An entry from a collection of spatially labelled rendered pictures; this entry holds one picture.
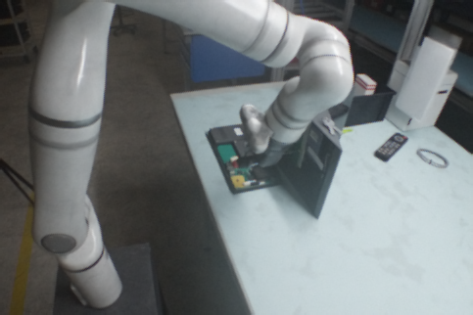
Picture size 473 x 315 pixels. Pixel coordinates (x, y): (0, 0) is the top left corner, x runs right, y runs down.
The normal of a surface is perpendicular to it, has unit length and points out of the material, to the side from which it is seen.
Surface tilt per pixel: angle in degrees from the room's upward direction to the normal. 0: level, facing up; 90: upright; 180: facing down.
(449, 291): 0
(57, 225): 86
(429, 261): 0
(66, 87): 61
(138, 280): 0
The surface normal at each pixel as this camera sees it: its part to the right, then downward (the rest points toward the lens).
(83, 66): 0.68, 0.13
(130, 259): 0.05, -0.77
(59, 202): 0.35, 0.59
